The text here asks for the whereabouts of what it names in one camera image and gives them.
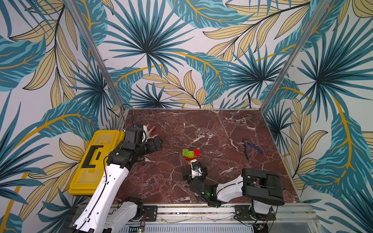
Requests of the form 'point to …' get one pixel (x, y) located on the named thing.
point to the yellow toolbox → (89, 173)
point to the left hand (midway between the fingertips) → (155, 145)
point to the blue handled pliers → (245, 146)
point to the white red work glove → (148, 132)
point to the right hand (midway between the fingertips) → (191, 165)
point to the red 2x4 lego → (188, 159)
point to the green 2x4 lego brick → (191, 155)
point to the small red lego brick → (196, 152)
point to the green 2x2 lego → (185, 152)
